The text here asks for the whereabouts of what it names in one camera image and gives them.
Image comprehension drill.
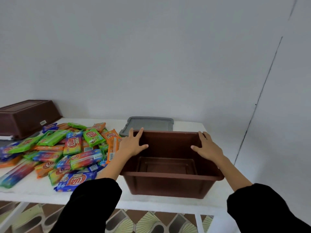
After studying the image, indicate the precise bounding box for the brown plastic box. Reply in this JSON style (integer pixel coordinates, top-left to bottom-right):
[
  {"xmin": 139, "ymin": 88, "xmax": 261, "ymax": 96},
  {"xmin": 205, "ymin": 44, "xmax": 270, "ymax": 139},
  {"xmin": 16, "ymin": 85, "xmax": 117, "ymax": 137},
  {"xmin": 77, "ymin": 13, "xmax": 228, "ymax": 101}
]
[{"xmin": 119, "ymin": 129, "xmax": 225, "ymax": 199}]

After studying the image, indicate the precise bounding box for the person's right hand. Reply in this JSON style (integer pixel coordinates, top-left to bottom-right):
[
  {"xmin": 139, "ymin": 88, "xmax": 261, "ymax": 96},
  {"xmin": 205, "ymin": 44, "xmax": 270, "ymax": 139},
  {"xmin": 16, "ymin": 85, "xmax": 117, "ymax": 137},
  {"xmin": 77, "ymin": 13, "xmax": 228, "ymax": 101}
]
[{"xmin": 190, "ymin": 131, "xmax": 225, "ymax": 163}]

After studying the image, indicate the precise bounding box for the blue snack packet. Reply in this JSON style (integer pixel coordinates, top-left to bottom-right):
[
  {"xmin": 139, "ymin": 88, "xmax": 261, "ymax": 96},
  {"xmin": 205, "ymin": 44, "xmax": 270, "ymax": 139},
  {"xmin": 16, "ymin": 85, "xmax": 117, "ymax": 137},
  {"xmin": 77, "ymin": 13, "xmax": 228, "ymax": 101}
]
[{"xmin": 54, "ymin": 171, "xmax": 98, "ymax": 193}]

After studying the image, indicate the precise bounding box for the brown storage box with sticker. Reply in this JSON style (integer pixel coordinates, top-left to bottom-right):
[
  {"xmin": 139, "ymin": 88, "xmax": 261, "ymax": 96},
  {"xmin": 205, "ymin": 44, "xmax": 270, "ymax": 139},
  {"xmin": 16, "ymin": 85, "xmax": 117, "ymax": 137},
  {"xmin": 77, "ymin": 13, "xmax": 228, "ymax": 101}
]
[{"xmin": 0, "ymin": 99, "xmax": 63, "ymax": 140}]

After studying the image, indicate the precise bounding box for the pile of colourful soap packets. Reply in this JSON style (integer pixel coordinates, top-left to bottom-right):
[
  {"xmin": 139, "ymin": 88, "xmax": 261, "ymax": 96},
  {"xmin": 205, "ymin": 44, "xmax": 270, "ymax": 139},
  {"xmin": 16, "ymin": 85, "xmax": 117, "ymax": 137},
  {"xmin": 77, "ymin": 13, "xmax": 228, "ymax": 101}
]
[{"xmin": 0, "ymin": 122, "xmax": 123, "ymax": 193}]

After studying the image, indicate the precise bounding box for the person's right forearm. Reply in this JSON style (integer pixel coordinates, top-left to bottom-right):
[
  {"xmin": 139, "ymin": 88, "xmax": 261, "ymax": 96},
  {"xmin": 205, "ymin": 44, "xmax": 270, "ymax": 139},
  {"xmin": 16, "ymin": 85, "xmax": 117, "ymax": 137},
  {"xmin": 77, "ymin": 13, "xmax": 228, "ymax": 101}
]
[{"xmin": 216, "ymin": 155, "xmax": 311, "ymax": 233}]

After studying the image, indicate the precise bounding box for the person's left forearm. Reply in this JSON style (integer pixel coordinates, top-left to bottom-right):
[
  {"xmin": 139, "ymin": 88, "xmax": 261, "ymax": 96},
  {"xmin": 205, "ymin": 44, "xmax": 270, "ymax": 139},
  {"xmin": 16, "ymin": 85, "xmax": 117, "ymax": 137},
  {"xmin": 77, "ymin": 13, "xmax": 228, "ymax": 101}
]
[{"xmin": 48, "ymin": 150, "xmax": 133, "ymax": 233}]

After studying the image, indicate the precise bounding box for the person's left hand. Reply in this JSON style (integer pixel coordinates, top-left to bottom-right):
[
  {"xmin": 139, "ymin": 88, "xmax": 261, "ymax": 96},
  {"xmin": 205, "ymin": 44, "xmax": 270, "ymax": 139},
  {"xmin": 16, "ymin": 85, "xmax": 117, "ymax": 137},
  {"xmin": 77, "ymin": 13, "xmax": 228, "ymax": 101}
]
[{"xmin": 118, "ymin": 127, "xmax": 149, "ymax": 158}]

